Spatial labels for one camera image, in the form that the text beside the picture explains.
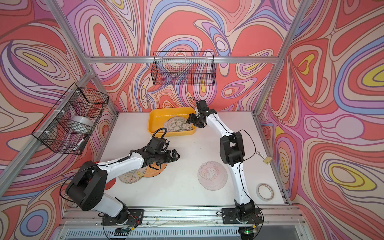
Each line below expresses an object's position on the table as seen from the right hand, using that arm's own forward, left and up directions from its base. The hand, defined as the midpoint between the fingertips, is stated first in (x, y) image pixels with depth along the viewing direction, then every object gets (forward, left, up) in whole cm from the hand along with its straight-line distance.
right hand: (190, 125), depth 101 cm
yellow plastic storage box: (+17, +26, -8) cm, 32 cm away
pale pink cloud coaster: (-32, -12, -9) cm, 35 cm away
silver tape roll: (-18, +51, +26) cm, 60 cm away
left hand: (-23, +9, -3) cm, 25 cm away
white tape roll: (-44, -36, -8) cm, 57 cm away
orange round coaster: (-29, +26, -8) cm, 40 cm away
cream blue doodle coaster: (-31, +35, -8) cm, 47 cm away
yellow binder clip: (-23, -47, -10) cm, 53 cm away
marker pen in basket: (-24, +53, +17) cm, 61 cm away
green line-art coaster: (+8, +10, -7) cm, 14 cm away
